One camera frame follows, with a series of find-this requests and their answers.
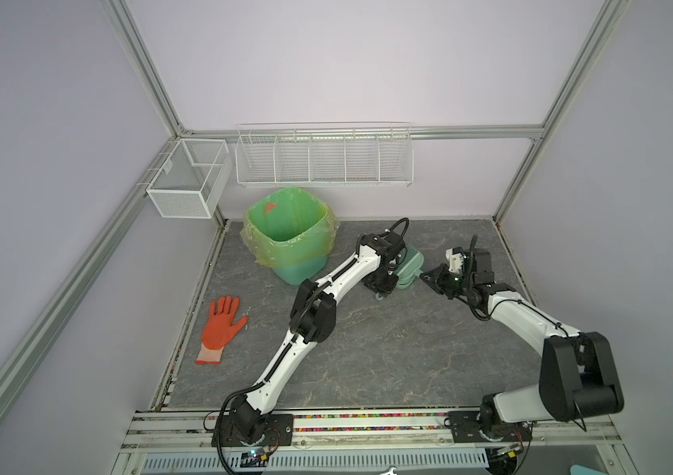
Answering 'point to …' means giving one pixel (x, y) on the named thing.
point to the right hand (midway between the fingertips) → (421, 276)
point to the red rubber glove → (218, 330)
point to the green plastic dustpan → (411, 267)
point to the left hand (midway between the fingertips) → (386, 295)
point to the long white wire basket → (326, 153)
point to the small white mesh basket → (190, 180)
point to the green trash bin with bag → (292, 233)
